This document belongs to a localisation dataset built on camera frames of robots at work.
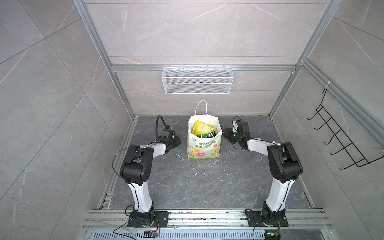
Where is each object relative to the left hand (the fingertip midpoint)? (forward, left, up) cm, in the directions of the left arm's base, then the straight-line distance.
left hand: (179, 136), depth 101 cm
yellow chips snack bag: (-4, -14, +13) cm, 20 cm away
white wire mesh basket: (+29, -14, +25) cm, 41 cm away
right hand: (+1, -29, +4) cm, 29 cm away
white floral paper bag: (-17, -12, +13) cm, 24 cm away
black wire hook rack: (-35, -76, +29) cm, 88 cm away
